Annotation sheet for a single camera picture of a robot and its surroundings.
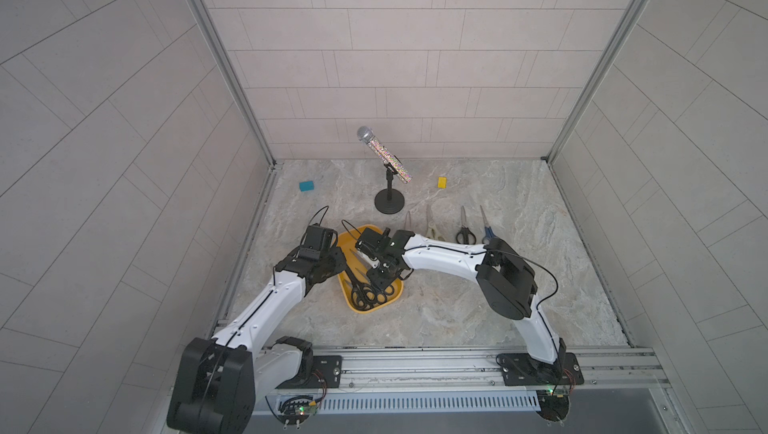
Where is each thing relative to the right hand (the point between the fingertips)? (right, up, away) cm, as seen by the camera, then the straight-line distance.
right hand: (380, 280), depth 87 cm
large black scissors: (-4, -2, -5) cm, 7 cm away
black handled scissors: (+27, +12, +9) cm, 31 cm away
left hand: (-10, +8, -1) cm, 13 cm away
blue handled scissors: (+35, +13, +9) cm, 38 cm away
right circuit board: (+43, -25, -16) cm, 53 cm away
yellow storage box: (-7, +15, -18) cm, 24 cm away
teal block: (-28, +28, +21) cm, 45 cm away
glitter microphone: (-3, +43, -3) cm, 43 cm away
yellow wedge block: (+22, +29, +21) cm, 42 cm away
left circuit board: (-17, -21, -22) cm, 35 cm away
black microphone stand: (+2, +22, +17) cm, 28 cm away
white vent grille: (+13, -22, -19) cm, 32 cm away
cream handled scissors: (+17, +13, +9) cm, 23 cm away
